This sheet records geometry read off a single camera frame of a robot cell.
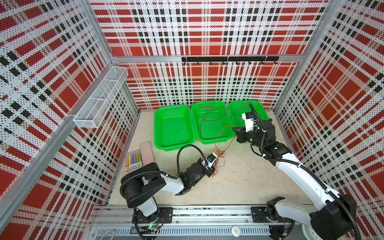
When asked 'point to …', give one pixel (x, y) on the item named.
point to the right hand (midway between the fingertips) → (234, 129)
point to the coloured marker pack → (133, 160)
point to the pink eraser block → (147, 153)
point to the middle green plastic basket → (211, 121)
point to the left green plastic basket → (173, 127)
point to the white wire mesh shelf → (91, 112)
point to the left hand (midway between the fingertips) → (214, 158)
